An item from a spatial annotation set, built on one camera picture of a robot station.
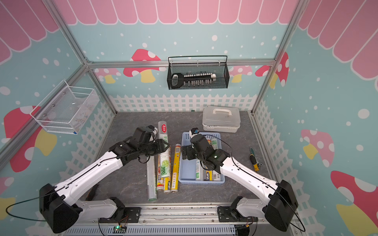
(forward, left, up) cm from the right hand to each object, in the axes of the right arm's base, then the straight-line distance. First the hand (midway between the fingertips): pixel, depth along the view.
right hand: (188, 147), depth 78 cm
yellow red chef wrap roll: (-12, +8, -16) cm, 21 cm away
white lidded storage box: (+28, -22, -9) cm, 37 cm away
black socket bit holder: (+39, +6, +16) cm, 42 cm away
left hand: (-1, +11, 0) cm, 11 cm away
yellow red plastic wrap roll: (-8, -12, -16) cm, 22 cm away
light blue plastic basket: (-7, +1, -18) cm, 19 cm away
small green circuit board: (-34, +36, -21) cm, 54 cm away
